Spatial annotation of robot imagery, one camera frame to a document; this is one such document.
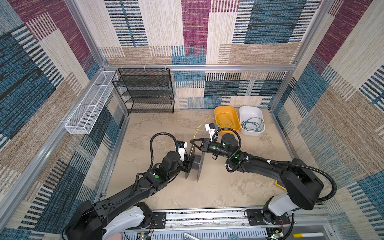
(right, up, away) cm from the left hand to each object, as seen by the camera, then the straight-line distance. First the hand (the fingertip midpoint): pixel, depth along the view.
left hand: (192, 154), depth 78 cm
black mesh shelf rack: (-34, +40, +32) cm, 61 cm away
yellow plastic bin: (+29, +26, +37) cm, 54 cm away
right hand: (-1, +6, -4) cm, 7 cm away
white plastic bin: (+42, +25, +39) cm, 63 cm away
